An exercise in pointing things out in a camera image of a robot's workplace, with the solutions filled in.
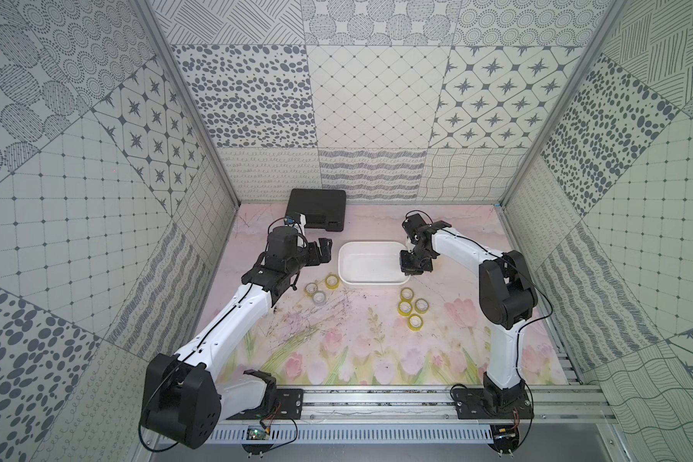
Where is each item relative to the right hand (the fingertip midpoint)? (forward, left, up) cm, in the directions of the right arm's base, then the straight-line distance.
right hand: (409, 274), depth 95 cm
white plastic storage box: (+6, +12, -2) cm, 14 cm away
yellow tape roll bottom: (-15, -1, -4) cm, 16 cm away
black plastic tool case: (+30, +33, +1) cm, 44 cm away
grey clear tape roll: (-7, +30, -3) cm, 31 cm away
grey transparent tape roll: (-4, +33, -3) cm, 33 cm away
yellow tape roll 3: (-10, +2, -4) cm, 11 cm away
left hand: (0, +29, +20) cm, 35 cm away
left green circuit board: (-44, +42, -5) cm, 61 cm away
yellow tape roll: (-1, +26, -4) cm, 27 cm away
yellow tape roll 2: (-9, -3, -4) cm, 11 cm away
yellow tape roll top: (-5, +1, -4) cm, 6 cm away
